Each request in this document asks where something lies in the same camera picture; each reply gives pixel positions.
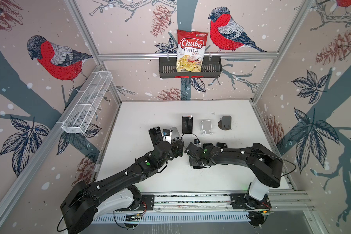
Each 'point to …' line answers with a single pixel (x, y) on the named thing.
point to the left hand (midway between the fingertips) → (177, 142)
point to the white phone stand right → (206, 127)
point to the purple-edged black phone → (187, 124)
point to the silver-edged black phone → (198, 167)
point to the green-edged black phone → (204, 145)
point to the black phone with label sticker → (222, 145)
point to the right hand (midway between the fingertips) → (193, 163)
